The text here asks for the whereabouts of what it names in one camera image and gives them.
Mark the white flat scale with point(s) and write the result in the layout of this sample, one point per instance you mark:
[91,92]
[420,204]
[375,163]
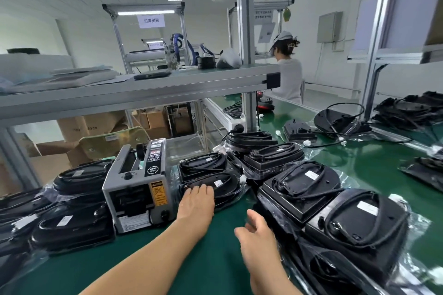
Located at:
[69,78]

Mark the grey metal shelf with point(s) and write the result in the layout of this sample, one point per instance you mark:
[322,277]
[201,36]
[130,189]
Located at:
[138,94]
[394,56]

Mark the black flat tray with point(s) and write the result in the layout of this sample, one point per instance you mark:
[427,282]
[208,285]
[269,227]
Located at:
[23,51]

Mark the person's left forearm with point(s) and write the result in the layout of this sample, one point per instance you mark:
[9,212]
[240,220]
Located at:
[145,267]

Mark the bagged black lamp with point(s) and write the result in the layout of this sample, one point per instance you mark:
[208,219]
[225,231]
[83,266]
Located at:
[7,198]

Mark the grey wall electrical box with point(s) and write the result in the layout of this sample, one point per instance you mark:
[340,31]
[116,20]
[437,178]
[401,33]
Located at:
[329,27]

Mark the unbagged black lamps with cables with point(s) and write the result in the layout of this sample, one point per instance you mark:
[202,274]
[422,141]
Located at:
[408,115]

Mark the group of bagged black lamps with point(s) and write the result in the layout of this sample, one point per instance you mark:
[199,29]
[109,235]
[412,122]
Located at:
[318,201]

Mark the white box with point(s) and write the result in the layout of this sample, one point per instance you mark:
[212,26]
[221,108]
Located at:
[34,69]

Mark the aluminium workstation frame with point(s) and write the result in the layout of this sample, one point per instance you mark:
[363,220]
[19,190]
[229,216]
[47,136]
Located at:
[116,35]

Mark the person's left hand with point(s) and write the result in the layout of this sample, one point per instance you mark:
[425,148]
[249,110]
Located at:
[195,212]

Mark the white power socket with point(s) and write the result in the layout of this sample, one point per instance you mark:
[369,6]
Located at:
[239,128]

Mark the grey barcode scanner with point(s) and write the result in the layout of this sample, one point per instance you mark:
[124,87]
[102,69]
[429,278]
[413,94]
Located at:
[230,60]

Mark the black cup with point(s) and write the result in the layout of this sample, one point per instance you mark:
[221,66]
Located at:
[206,62]

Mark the white hanging sign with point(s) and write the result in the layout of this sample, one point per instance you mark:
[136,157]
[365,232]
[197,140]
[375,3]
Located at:
[151,21]

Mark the black phone on shelf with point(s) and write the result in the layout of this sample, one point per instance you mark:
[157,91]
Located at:
[152,75]

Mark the person's right hand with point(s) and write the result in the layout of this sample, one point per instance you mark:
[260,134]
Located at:
[261,253]

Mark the grey tape dispenser machine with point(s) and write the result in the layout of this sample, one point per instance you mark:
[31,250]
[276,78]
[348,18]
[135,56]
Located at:
[135,194]

